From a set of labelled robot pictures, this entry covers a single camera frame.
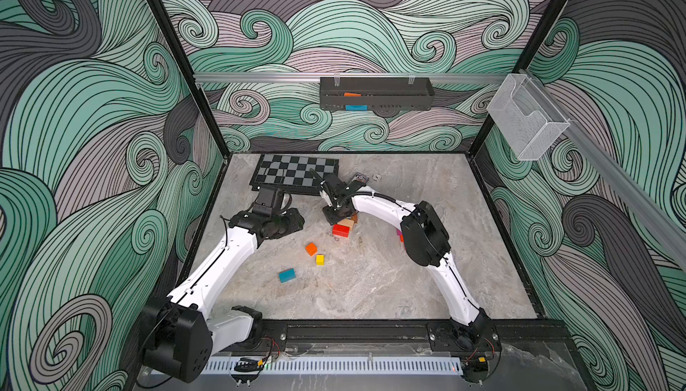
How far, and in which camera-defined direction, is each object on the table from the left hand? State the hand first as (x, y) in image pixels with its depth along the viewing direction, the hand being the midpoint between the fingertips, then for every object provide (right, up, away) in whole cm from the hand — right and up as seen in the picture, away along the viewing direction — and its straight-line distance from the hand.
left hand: (298, 219), depth 82 cm
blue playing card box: (+22, +13, +28) cm, 38 cm away
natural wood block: (+16, -3, +13) cm, 20 cm away
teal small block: (-5, -19, +4) cm, 20 cm away
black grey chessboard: (-6, +14, +26) cm, 30 cm away
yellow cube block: (+6, -14, +5) cm, 17 cm away
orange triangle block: (+19, -2, +15) cm, 24 cm away
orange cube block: (+3, -12, +8) cm, 15 cm away
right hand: (+12, -1, +17) cm, 20 cm away
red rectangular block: (+14, -6, +12) cm, 19 cm away
